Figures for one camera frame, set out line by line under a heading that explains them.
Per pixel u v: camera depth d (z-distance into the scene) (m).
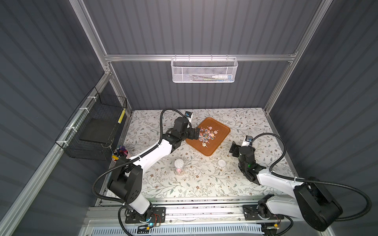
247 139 0.74
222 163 0.91
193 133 0.77
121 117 0.82
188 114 0.75
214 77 0.91
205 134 1.04
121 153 0.81
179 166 0.79
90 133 0.71
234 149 0.80
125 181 0.45
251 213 0.73
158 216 0.72
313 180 0.46
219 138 1.02
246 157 0.65
